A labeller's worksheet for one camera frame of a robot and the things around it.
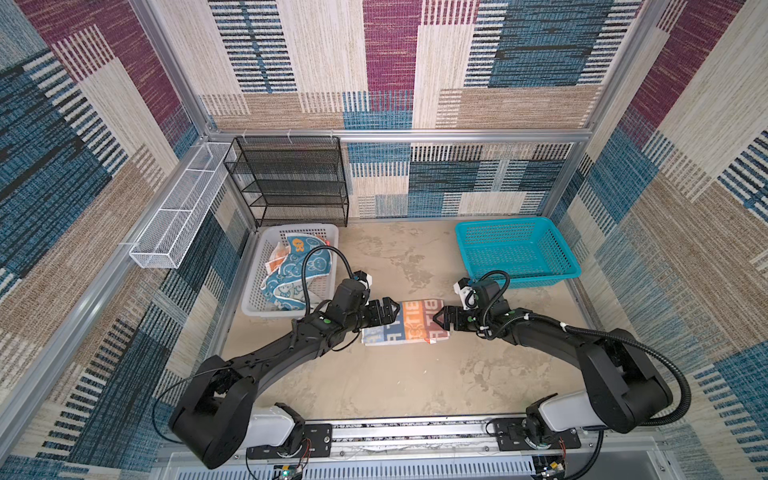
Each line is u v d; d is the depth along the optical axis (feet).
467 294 2.72
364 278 2.59
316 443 2.40
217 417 1.35
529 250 3.65
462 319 2.62
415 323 3.01
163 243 2.91
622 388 1.43
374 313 2.44
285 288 3.17
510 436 2.39
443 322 2.68
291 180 3.57
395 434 2.50
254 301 3.00
